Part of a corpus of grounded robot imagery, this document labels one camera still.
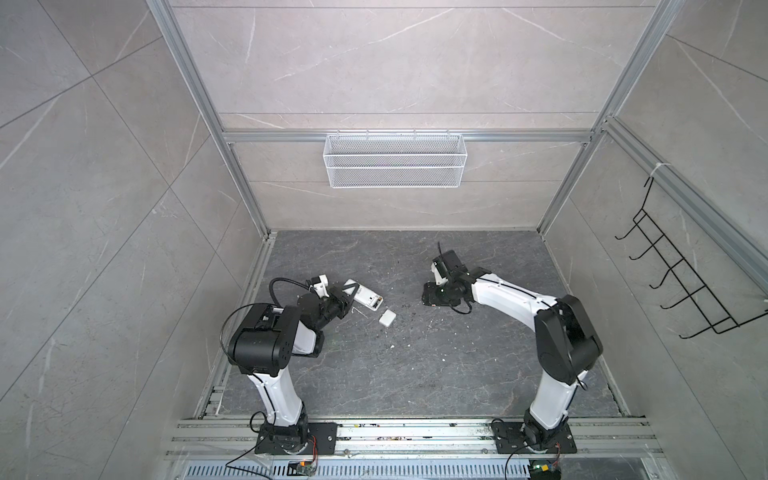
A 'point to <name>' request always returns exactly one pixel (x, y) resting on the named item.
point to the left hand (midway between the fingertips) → (359, 280)
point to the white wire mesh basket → (393, 161)
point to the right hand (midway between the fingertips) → (428, 294)
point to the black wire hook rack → (698, 299)
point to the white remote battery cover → (387, 318)
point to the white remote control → (363, 295)
